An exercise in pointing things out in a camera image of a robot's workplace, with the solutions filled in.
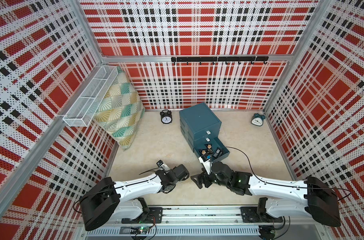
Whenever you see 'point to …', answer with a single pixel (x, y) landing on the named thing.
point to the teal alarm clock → (258, 119)
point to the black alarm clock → (166, 117)
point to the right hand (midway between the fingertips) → (199, 173)
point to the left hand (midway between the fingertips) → (178, 174)
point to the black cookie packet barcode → (218, 153)
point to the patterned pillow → (120, 110)
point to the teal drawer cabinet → (200, 128)
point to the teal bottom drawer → (213, 150)
